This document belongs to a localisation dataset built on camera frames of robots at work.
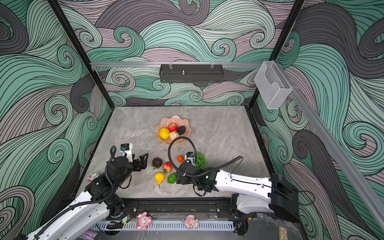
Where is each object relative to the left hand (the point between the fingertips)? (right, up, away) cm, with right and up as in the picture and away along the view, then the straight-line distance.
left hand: (142, 153), depth 78 cm
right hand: (+21, -11, -2) cm, 24 cm away
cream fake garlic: (+15, +8, +17) cm, 24 cm away
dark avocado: (+20, +11, +20) cm, 30 cm away
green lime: (+15, -15, +3) cm, 21 cm away
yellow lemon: (+9, +9, +18) cm, 22 cm away
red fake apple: (+13, +13, +23) cm, 29 cm away
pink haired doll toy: (+26, -29, -11) cm, 41 cm away
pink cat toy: (+4, -29, -11) cm, 31 cm away
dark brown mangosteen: (+6, -7, +7) cm, 12 cm away
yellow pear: (+9, -13, +2) cm, 16 cm away
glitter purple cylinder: (-19, -33, -14) cm, 40 cm away
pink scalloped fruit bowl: (+20, +9, -12) cm, 25 cm away
